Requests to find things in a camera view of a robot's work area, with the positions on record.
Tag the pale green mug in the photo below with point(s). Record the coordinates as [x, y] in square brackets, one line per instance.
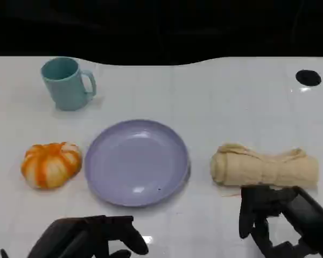
[67, 91]

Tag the orange and white bread roll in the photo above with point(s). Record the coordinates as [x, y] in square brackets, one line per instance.
[49, 166]

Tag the lilac plate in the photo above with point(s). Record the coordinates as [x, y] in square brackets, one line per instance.
[134, 164]

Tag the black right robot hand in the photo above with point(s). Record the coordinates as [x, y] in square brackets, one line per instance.
[301, 212]

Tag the beige towel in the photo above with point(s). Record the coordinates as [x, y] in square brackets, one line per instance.
[266, 169]

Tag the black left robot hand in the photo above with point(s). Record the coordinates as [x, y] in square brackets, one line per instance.
[70, 236]

